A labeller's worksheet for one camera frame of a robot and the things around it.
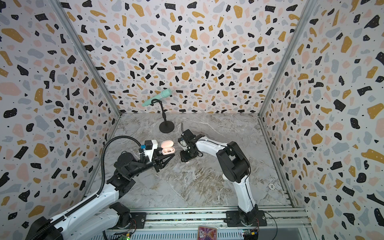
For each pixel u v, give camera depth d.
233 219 0.74
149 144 0.59
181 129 0.84
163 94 0.88
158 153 0.68
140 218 0.75
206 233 0.70
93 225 0.53
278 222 0.74
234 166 0.54
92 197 0.49
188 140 0.79
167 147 0.69
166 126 1.13
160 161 0.64
